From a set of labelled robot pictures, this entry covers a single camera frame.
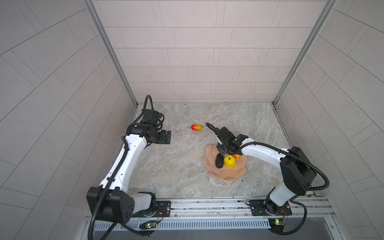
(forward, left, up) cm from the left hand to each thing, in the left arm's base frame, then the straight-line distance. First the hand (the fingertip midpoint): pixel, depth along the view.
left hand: (165, 135), depth 78 cm
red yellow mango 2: (-7, -39, -11) cm, 41 cm away
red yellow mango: (+15, -17, -15) cm, 27 cm away
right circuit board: (-37, -54, -17) cm, 68 cm away
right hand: (+1, -31, -14) cm, 34 cm away
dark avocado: (-9, -29, -12) cm, 33 cm away
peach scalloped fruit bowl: (-14, -32, -16) cm, 38 cm away
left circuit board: (-38, +4, -14) cm, 40 cm away
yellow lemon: (-9, -35, -11) cm, 38 cm away
